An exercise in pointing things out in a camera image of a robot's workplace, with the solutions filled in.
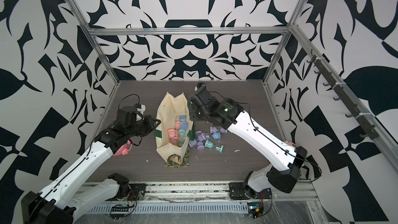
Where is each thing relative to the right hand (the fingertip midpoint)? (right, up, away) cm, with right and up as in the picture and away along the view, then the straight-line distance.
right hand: (191, 108), depth 69 cm
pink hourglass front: (-11, -14, +17) cm, 25 cm away
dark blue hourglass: (-5, -11, +20) cm, 24 cm away
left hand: (-15, -5, +8) cm, 18 cm away
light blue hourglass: (+14, -17, +20) cm, 30 cm away
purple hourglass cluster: (+5, -16, +16) cm, 23 cm away
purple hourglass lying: (+12, -14, +23) cm, 29 cm away
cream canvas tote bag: (-14, -3, +20) cm, 24 cm away
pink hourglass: (-9, -12, +25) cm, 29 cm away
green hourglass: (+15, -23, +17) cm, 32 cm away
